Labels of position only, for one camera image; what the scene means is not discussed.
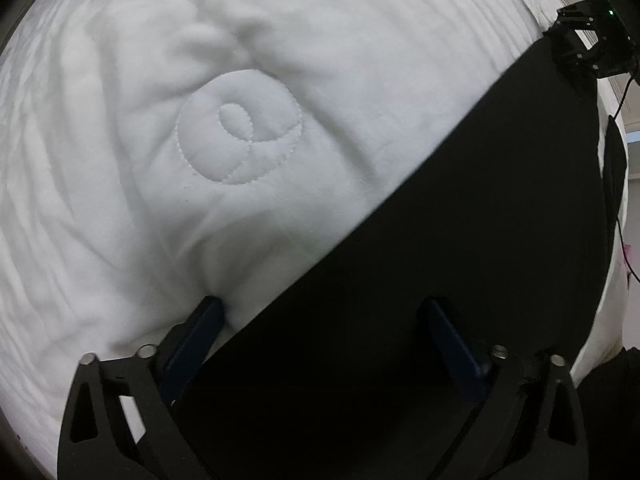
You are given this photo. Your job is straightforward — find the black pants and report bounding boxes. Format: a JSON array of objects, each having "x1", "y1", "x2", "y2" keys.
[{"x1": 174, "y1": 37, "x2": 626, "y2": 479}]

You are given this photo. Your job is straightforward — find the white quilted duvet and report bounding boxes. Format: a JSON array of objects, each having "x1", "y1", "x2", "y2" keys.
[{"x1": 1, "y1": 0, "x2": 627, "y2": 479}]

